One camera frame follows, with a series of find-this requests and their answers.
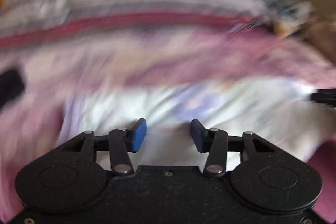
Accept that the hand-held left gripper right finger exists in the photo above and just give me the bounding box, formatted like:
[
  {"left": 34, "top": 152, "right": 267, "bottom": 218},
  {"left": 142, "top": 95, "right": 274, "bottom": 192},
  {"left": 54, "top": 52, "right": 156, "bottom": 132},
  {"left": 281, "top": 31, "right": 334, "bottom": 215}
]
[{"left": 191, "top": 119, "right": 276, "bottom": 178}]

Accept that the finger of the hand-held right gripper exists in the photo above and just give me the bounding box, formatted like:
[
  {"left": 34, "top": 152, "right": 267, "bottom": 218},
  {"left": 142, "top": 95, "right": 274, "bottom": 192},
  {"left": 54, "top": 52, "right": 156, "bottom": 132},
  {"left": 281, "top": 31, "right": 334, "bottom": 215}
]
[{"left": 310, "top": 88, "right": 336, "bottom": 108}]

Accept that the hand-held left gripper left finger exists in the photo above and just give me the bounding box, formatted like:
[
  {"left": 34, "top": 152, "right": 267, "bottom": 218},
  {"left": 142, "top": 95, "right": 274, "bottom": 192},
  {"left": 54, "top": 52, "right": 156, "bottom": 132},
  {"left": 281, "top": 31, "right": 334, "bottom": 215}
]
[{"left": 62, "top": 118, "right": 147, "bottom": 176}]

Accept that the white floral garment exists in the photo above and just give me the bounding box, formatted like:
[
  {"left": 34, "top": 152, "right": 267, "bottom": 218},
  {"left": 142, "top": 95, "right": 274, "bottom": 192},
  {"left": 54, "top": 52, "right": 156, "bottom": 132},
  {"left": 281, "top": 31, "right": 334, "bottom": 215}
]
[{"left": 60, "top": 77, "right": 328, "bottom": 172}]

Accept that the pink plush blanket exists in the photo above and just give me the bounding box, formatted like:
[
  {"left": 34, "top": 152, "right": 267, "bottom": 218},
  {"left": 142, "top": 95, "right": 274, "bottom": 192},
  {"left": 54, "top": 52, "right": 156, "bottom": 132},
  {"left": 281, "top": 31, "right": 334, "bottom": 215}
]
[{"left": 0, "top": 30, "right": 336, "bottom": 214}]

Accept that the floral quilt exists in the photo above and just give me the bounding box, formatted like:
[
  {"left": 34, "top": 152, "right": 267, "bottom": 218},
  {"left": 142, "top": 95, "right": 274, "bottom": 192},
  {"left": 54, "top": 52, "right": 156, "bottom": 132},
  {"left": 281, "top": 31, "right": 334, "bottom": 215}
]
[{"left": 260, "top": 0, "right": 315, "bottom": 35}]

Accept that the black folded garment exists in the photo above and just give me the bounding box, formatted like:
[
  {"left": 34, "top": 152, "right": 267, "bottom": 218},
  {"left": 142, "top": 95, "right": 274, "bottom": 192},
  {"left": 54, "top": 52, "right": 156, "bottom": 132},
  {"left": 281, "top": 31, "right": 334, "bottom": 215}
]
[{"left": 0, "top": 69, "right": 27, "bottom": 111}]

